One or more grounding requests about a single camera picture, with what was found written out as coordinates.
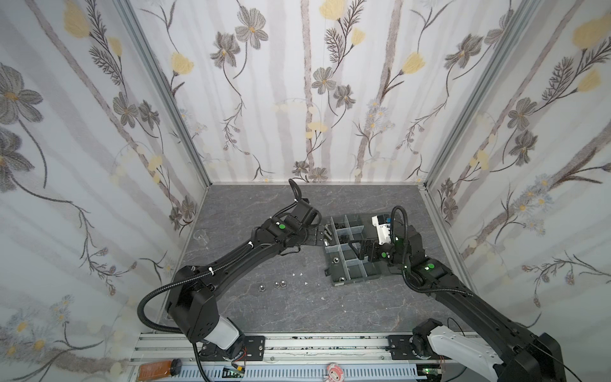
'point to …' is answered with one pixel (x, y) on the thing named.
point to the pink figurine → (334, 373)
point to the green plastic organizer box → (342, 267)
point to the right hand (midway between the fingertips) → (361, 241)
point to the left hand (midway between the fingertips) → (314, 233)
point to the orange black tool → (159, 369)
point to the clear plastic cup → (200, 234)
